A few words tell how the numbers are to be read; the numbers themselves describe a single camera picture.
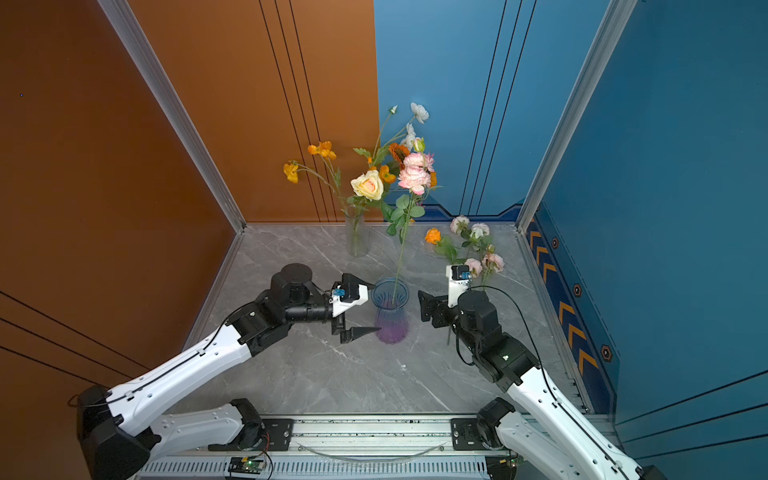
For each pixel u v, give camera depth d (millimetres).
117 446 428
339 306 556
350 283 635
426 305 665
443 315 639
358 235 1052
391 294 793
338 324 580
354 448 725
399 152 860
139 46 739
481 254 1087
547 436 555
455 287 624
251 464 708
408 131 874
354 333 580
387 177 813
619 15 693
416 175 643
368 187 709
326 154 841
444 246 1115
